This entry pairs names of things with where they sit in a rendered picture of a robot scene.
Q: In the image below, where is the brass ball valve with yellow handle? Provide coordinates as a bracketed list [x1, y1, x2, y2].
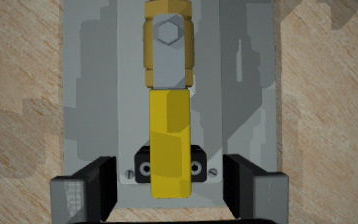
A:
[117, 0, 223, 198]

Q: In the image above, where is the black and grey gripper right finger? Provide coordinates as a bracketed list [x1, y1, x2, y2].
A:
[223, 154, 289, 224]

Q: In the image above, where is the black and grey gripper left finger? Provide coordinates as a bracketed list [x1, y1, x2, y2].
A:
[50, 156, 118, 224]

